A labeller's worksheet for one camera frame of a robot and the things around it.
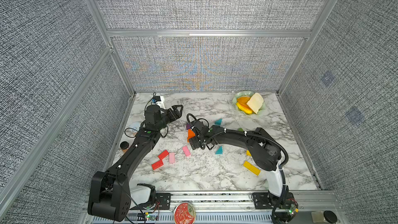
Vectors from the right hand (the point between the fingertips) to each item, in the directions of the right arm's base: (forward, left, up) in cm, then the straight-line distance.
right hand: (195, 137), depth 93 cm
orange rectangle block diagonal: (0, +4, -2) cm, 5 cm away
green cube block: (+7, -29, -2) cm, 29 cm away
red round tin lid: (-38, +4, +2) cm, 38 cm away
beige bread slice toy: (+23, -40, +4) cm, 47 cm away
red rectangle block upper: (-10, +18, -2) cm, 21 cm away
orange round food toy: (+27, -33, +2) cm, 42 cm away
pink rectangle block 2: (-12, +13, -1) cm, 18 cm away
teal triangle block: (+13, -15, -4) cm, 20 cm away
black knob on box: (-39, -54, +8) cm, 68 cm away
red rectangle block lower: (-16, +21, -1) cm, 26 cm away
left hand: (+7, +7, +21) cm, 23 cm away
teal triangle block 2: (-8, -14, -2) cm, 16 cm away
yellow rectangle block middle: (-23, -19, +33) cm, 44 cm away
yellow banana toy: (+21, -33, 0) cm, 39 cm away
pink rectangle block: (-7, +5, -3) cm, 10 cm away
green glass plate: (+32, -32, +2) cm, 46 cm away
